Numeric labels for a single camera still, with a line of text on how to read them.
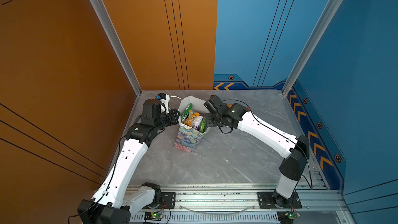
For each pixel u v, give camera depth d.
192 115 0.78
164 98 0.65
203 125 0.76
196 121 0.79
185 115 0.83
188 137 0.75
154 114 0.55
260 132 0.49
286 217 0.70
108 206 0.37
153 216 0.71
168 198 0.74
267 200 0.72
